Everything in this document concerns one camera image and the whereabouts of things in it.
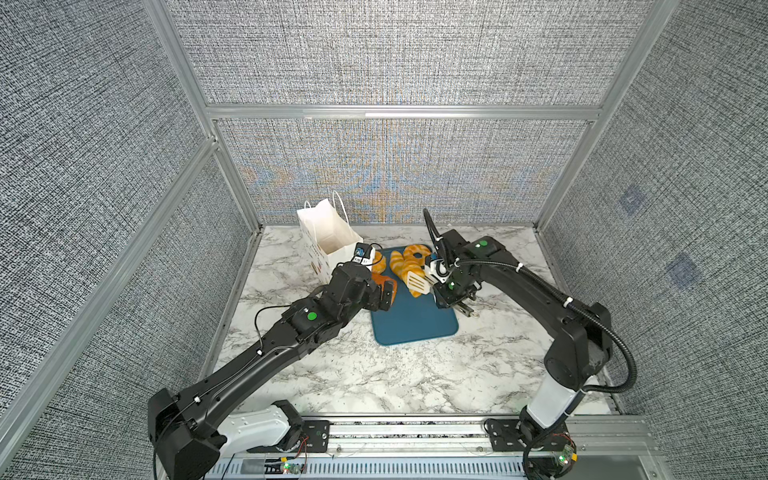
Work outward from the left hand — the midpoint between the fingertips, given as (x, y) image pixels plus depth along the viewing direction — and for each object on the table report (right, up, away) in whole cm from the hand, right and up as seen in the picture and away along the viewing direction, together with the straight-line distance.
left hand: (376, 279), depth 74 cm
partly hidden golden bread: (+7, +1, +16) cm, 18 cm away
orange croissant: (+1, -3, +29) cm, 29 cm away
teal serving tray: (+10, -14, +19) cm, 26 cm away
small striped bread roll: (+6, +5, +32) cm, 33 cm away
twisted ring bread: (+12, +5, +21) cm, 25 cm away
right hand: (+19, -7, +10) cm, 22 cm away
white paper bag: (-17, +12, +29) cm, 36 cm away
